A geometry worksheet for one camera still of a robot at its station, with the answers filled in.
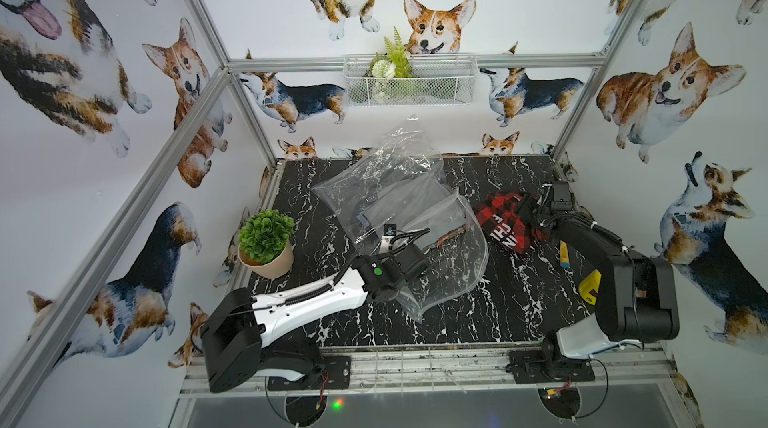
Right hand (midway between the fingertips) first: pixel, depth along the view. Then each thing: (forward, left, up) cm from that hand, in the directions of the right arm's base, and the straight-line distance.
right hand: (522, 203), depth 93 cm
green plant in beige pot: (-15, +75, +5) cm, 76 cm away
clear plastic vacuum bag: (+12, +38, -3) cm, 40 cm away
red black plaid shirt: (-1, +5, -7) cm, 9 cm away
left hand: (-19, +38, +1) cm, 43 cm away
